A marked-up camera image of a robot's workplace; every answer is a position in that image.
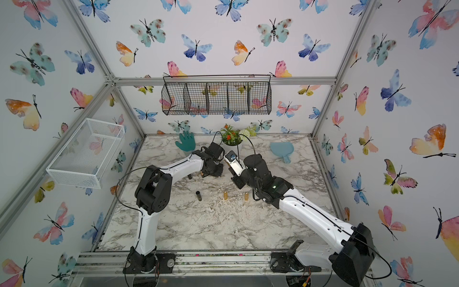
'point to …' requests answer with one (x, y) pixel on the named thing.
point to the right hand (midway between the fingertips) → (234, 164)
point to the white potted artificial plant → (232, 139)
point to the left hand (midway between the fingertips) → (221, 170)
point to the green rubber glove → (187, 142)
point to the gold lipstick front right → (246, 196)
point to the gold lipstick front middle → (225, 195)
